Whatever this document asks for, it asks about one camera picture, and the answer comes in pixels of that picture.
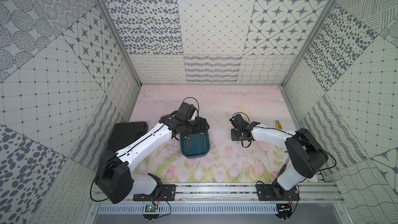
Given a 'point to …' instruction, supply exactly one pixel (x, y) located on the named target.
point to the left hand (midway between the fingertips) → (203, 125)
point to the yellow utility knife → (278, 125)
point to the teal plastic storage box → (195, 145)
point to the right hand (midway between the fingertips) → (237, 136)
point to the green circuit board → (150, 208)
